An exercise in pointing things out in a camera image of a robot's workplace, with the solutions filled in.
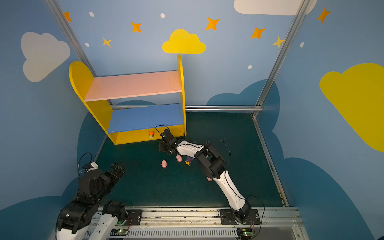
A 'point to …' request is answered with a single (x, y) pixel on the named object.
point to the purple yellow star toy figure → (188, 161)
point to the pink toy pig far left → (164, 163)
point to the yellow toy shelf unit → (126, 124)
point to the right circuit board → (244, 233)
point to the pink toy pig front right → (209, 179)
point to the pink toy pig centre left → (179, 158)
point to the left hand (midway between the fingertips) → (123, 167)
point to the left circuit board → (118, 232)
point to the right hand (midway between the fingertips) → (162, 144)
